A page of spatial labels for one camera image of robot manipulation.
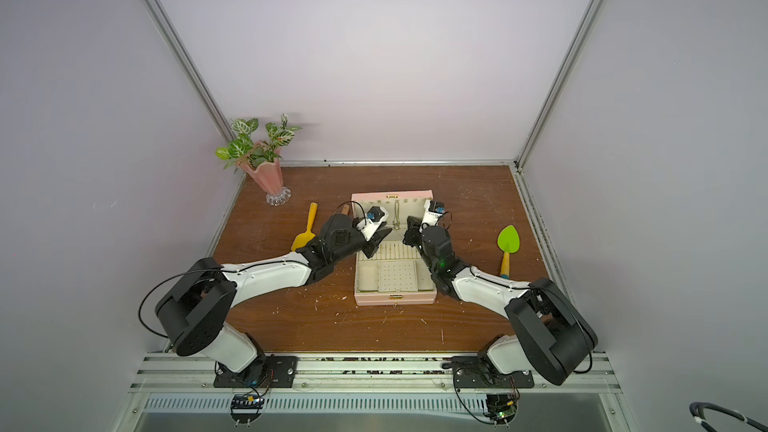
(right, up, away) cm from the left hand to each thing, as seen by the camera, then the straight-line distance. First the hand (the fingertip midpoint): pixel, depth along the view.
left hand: (389, 225), depth 83 cm
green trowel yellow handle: (+40, -7, +15) cm, 43 cm away
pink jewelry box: (+2, -14, 0) cm, 14 cm away
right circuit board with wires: (+27, -43, -13) cm, 52 cm away
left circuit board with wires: (-35, -44, -11) cm, 58 cm away
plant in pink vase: (-42, +20, +12) cm, 48 cm away
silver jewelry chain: (+2, 0, +4) cm, 5 cm away
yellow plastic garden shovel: (-28, -6, +15) cm, 33 cm away
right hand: (+7, +4, +2) cm, 8 cm away
